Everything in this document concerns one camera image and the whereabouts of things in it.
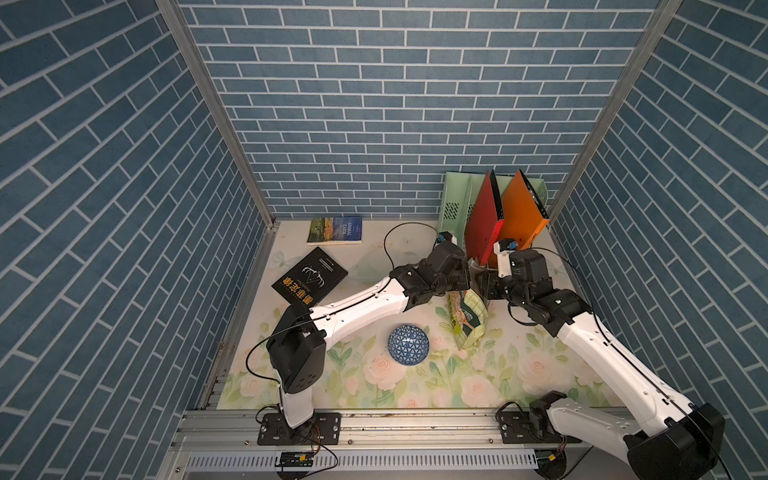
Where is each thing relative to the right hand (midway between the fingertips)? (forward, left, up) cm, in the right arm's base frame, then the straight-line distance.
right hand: (485, 275), depth 79 cm
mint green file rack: (+36, +6, +1) cm, 37 cm away
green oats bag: (-8, +4, -7) cm, 11 cm away
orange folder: (+15, -10, +9) cm, 20 cm away
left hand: (-1, +2, +1) cm, 3 cm away
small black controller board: (-42, +45, -24) cm, 66 cm away
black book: (+6, +54, -18) cm, 57 cm away
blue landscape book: (+31, +51, -19) cm, 63 cm away
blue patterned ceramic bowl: (-13, +20, -20) cm, 31 cm away
